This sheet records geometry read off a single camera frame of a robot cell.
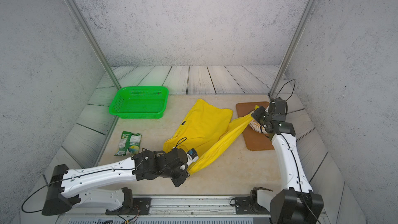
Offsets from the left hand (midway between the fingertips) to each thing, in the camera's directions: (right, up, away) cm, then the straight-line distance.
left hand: (190, 178), depth 68 cm
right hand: (+32, +30, +10) cm, 45 cm away
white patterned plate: (+40, +19, +34) cm, 55 cm away
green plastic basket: (-40, +34, +46) cm, 71 cm away
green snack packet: (-38, +9, +25) cm, 46 cm away
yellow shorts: (+7, +18, +31) cm, 36 cm away
